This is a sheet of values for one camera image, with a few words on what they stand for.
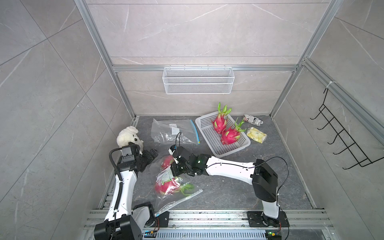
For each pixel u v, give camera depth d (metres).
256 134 1.04
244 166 0.50
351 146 0.63
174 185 0.74
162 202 0.71
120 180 0.50
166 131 0.98
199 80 1.01
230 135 0.95
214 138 1.04
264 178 0.46
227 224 0.73
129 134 0.85
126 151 0.64
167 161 0.82
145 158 0.73
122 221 0.39
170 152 0.73
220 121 1.01
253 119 1.14
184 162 0.61
